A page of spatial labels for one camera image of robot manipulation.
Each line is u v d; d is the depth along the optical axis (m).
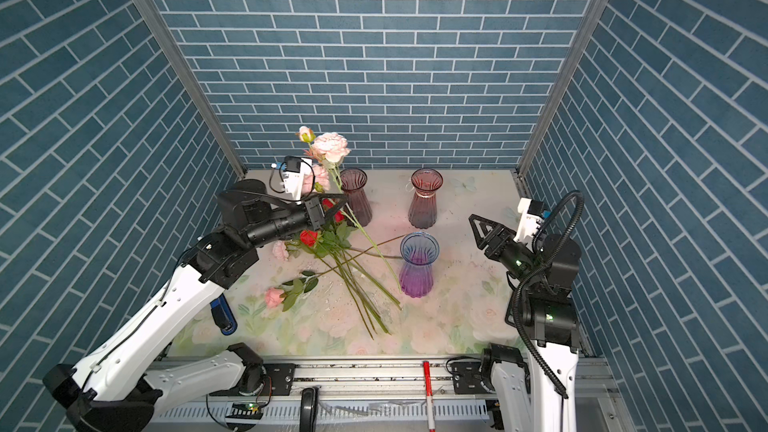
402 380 0.75
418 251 0.81
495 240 0.56
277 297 0.84
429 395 0.71
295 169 0.55
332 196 0.63
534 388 0.44
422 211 0.98
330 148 0.57
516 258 0.54
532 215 0.56
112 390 0.37
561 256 0.43
